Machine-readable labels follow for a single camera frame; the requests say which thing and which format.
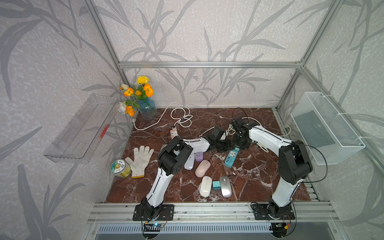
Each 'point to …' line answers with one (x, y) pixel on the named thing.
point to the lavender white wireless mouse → (190, 162)
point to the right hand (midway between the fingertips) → (234, 145)
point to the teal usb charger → (216, 185)
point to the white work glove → (141, 158)
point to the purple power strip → (199, 156)
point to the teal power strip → (231, 157)
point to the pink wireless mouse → (202, 168)
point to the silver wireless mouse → (225, 186)
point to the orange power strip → (173, 133)
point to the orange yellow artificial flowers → (141, 91)
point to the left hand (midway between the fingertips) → (234, 149)
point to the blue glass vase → (147, 108)
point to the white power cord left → (159, 121)
